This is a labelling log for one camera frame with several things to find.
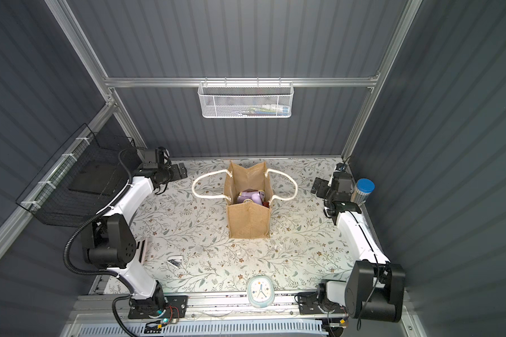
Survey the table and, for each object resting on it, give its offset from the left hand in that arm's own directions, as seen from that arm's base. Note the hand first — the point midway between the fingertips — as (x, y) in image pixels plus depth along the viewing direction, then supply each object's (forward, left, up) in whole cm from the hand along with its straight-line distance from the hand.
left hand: (180, 171), depth 91 cm
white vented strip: (-55, -17, -19) cm, 61 cm away
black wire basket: (-13, +27, +12) cm, 33 cm away
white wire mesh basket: (+55, -27, +4) cm, 61 cm away
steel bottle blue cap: (-13, -76, +3) cm, 77 cm away
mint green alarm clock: (-45, -35, -15) cm, 59 cm away
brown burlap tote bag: (-21, -30, -5) cm, 37 cm away
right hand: (-9, -64, +2) cm, 65 cm away
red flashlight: (-18, -37, +1) cm, 41 cm away
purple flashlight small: (-12, -34, -3) cm, 36 cm away
